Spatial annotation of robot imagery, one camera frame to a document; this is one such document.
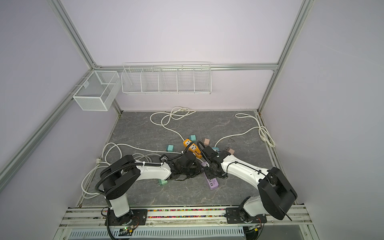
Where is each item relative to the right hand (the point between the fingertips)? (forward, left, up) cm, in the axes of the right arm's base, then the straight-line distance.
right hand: (211, 174), depth 84 cm
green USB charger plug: (-4, +28, -1) cm, 28 cm away
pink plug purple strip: (+23, +2, -1) cm, 23 cm away
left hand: (+1, +3, 0) cm, 4 cm away
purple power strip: (-5, -1, 0) cm, 5 cm away
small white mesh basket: (+51, +78, +20) cm, 95 cm away
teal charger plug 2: (+18, +26, -1) cm, 32 cm away
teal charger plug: (+26, +12, -1) cm, 29 cm away
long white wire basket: (+55, +29, +28) cm, 68 cm away
